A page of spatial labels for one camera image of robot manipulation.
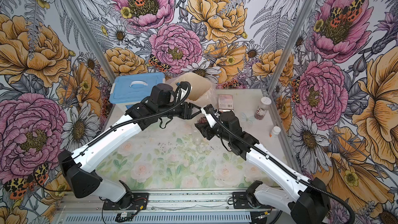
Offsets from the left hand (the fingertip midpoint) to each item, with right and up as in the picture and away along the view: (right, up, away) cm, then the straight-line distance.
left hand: (196, 113), depth 70 cm
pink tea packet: (+18, +5, +39) cm, 43 cm away
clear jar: (+3, -3, +4) cm, 5 cm away
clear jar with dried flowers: (-1, -17, +22) cm, 27 cm away
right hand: (+1, -6, +5) cm, 7 cm away
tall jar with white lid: (+39, +1, +28) cm, 49 cm away
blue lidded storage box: (-42, +14, +29) cm, 53 cm away
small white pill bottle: (+45, -12, +22) cm, 51 cm away
